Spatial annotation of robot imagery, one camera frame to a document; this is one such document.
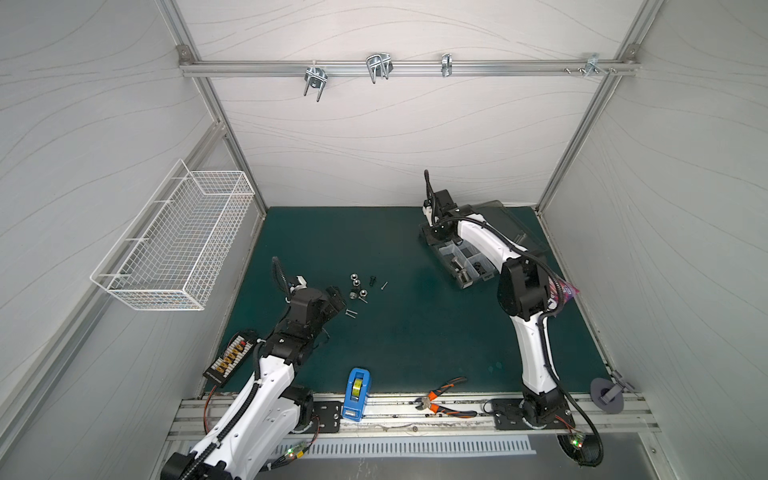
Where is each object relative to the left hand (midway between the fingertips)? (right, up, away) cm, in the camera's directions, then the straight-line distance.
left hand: (334, 291), depth 83 cm
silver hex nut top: (+3, +2, +16) cm, 16 cm away
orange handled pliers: (+26, -27, -8) cm, 39 cm away
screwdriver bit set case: (-28, -18, -2) cm, 34 cm away
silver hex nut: (+4, 0, +15) cm, 16 cm away
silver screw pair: (+4, -8, +9) cm, 13 cm away
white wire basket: (-35, +11, -16) cm, 40 cm away
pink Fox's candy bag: (+72, -2, +10) cm, 73 cm away
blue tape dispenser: (+7, -25, -10) cm, 28 cm away
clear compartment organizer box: (+43, +7, +15) cm, 46 cm away
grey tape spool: (+71, -25, -5) cm, 76 cm away
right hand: (+31, +18, +17) cm, 40 cm away
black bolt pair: (+10, +1, +15) cm, 18 cm away
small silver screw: (+14, -1, +15) cm, 20 cm away
